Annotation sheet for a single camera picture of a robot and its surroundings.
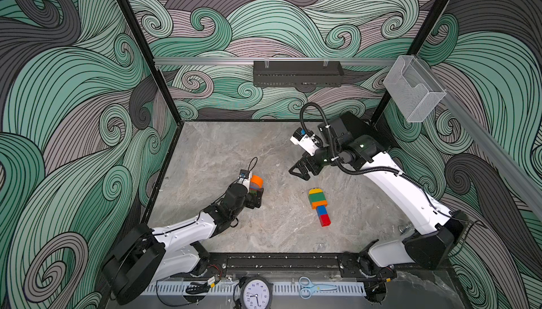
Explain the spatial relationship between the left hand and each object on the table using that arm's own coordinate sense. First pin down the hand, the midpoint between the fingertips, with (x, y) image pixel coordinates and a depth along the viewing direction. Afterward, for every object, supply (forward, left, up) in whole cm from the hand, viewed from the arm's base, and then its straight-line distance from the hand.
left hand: (253, 185), depth 85 cm
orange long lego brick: (-6, -25, -7) cm, 27 cm away
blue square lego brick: (-8, -28, -7) cm, 30 cm away
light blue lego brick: (-3, -1, +4) cm, 5 cm away
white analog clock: (-35, -2, -5) cm, 36 cm away
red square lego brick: (-12, -29, -7) cm, 32 cm away
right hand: (0, -16, +17) cm, 23 cm away
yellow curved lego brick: (+1, -26, -6) cm, 27 cm away
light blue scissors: (-34, -20, -8) cm, 40 cm away
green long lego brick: (-1, -28, -9) cm, 29 cm away
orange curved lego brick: (-1, -2, +6) cm, 6 cm away
